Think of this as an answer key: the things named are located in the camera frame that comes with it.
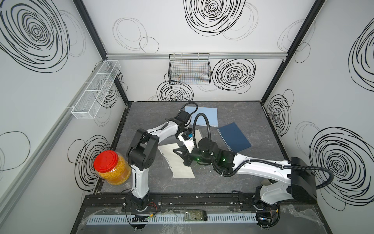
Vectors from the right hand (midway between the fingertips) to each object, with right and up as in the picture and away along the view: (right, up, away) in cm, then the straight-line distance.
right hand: (174, 152), depth 67 cm
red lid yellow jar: (-29, -7, +1) cm, 30 cm away
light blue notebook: (+25, +18, +46) cm, 56 cm away
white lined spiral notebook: (+13, +2, +33) cm, 36 cm away
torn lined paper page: (+2, -10, +4) cm, 11 cm away
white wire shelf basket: (-44, +22, +5) cm, 49 cm away
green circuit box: (+10, -29, 0) cm, 31 cm away
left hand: (+7, +4, +29) cm, 31 cm away
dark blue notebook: (+38, +1, +32) cm, 50 cm away
